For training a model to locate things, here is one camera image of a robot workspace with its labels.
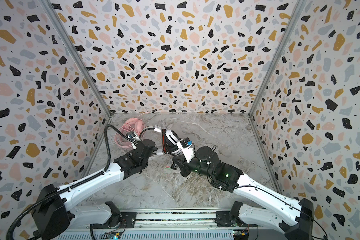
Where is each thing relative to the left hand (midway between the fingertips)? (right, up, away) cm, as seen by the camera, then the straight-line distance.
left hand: (147, 139), depth 80 cm
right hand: (+14, -7, -17) cm, 23 cm away
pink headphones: (-18, +8, +23) cm, 30 cm away
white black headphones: (+14, +1, -7) cm, 15 cm away
